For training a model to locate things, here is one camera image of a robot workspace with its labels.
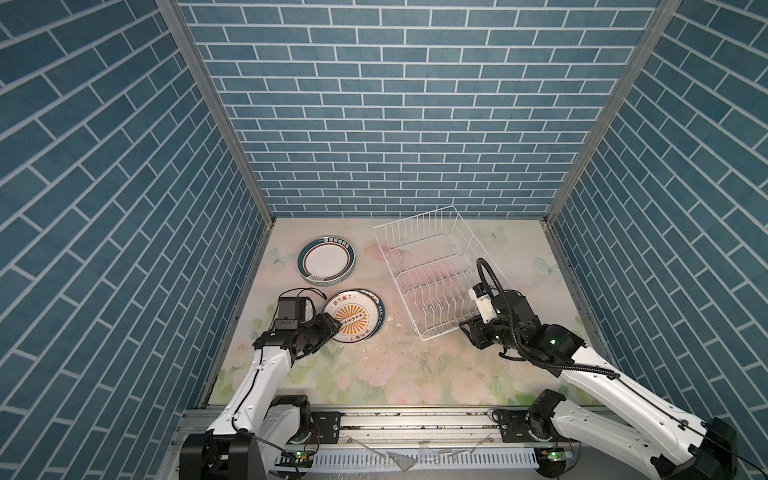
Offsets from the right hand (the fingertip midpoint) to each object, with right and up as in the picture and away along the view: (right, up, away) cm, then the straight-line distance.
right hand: (462, 319), depth 77 cm
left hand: (-34, -4, +7) cm, 35 cm away
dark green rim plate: (-42, +14, +25) cm, 51 cm away
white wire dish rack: (-4, +15, +28) cm, 32 cm away
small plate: (-28, -2, +14) cm, 32 cm away
